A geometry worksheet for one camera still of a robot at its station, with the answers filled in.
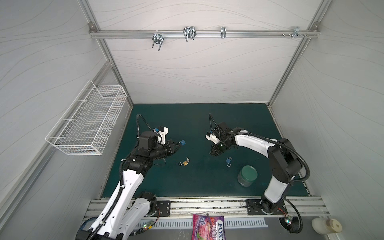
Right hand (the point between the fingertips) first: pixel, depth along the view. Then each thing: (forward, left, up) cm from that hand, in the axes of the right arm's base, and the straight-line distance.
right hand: (213, 149), depth 90 cm
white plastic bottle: (-35, -48, +1) cm, 59 cm away
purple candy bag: (-38, +3, -2) cm, 39 cm away
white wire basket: (-6, +62, +27) cm, 68 cm away
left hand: (-7, +16, +17) cm, 25 cm away
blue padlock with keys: (-5, +17, +16) cm, 24 cm away
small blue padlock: (-5, -9, -5) cm, 12 cm away
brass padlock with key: (-8, +17, -4) cm, 19 cm away
